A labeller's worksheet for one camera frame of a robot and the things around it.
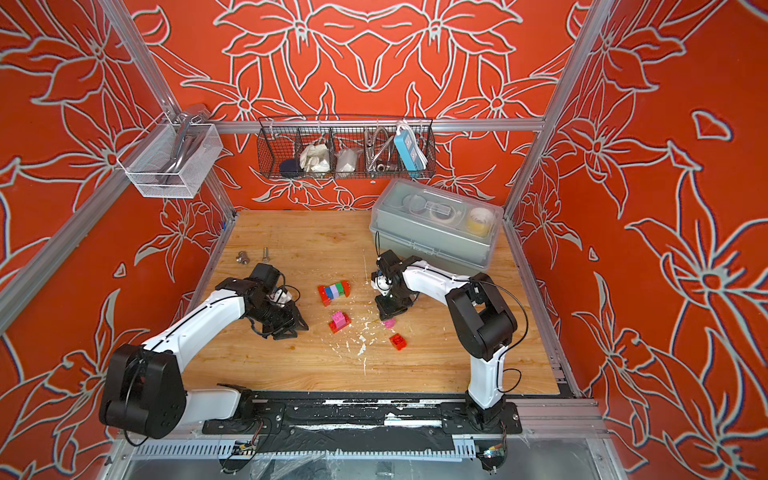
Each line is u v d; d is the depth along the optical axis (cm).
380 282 85
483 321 49
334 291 94
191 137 76
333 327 88
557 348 89
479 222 94
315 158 92
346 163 91
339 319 85
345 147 100
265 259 105
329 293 94
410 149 87
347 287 95
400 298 78
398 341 83
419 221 90
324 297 94
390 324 88
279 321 72
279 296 71
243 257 105
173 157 83
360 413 75
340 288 95
